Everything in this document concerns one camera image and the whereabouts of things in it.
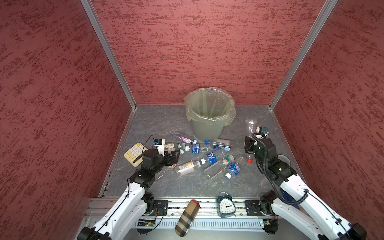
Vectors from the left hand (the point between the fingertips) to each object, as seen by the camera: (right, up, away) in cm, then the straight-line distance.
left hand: (174, 154), depth 83 cm
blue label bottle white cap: (+13, +2, +7) cm, 15 cm away
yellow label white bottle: (+7, -8, 0) cm, 11 cm away
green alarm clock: (+27, -23, -12) cm, 38 cm away
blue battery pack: (+45, -7, -31) cm, 55 cm away
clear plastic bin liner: (+22, +30, +17) cm, 41 cm away
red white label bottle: (-3, -6, -11) cm, 13 cm away
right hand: (+40, +8, -5) cm, 41 cm away
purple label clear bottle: (+4, +8, +14) cm, 16 cm away
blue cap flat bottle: (+30, +3, +15) cm, 34 cm away
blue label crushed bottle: (+22, -3, +3) cm, 22 cm away
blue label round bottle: (+33, -8, -1) cm, 34 cm away
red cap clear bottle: (+42, +16, -4) cm, 45 cm away
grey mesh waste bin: (+18, +12, +14) cm, 26 cm away
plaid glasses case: (+8, -27, -14) cm, 32 cm away
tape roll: (+69, -5, +10) cm, 70 cm away
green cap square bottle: (+25, -10, +5) cm, 27 cm away
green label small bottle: (+2, +3, +9) cm, 10 cm away
